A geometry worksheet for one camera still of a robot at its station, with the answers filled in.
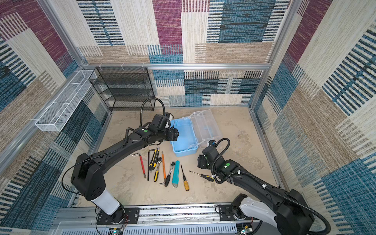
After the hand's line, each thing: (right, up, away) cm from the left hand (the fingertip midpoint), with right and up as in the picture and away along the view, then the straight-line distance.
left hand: (175, 131), depth 85 cm
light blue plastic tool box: (+13, 0, +12) cm, 18 cm away
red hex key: (-17, -26, 0) cm, 32 cm away
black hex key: (-17, -20, +6) cm, 27 cm away
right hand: (+16, -16, -2) cm, 23 cm away
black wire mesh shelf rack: (-40, +30, +26) cm, 57 cm away
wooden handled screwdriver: (+6, -28, -2) cm, 29 cm away
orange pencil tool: (-7, -23, +4) cm, 24 cm away
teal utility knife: (0, -25, +2) cm, 25 cm away
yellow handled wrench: (-11, -25, 0) cm, 27 cm away
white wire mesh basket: (-56, +7, -15) cm, 59 cm away
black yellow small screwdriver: (+18, -26, -1) cm, 32 cm away
